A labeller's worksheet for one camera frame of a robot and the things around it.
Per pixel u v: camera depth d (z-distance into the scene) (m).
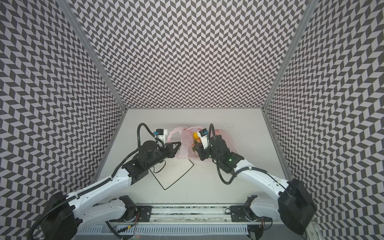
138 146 0.57
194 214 0.74
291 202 0.40
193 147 0.91
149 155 0.58
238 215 0.73
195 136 0.96
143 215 0.72
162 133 0.68
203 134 0.67
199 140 0.96
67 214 0.38
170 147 0.66
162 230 0.69
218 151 0.58
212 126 0.60
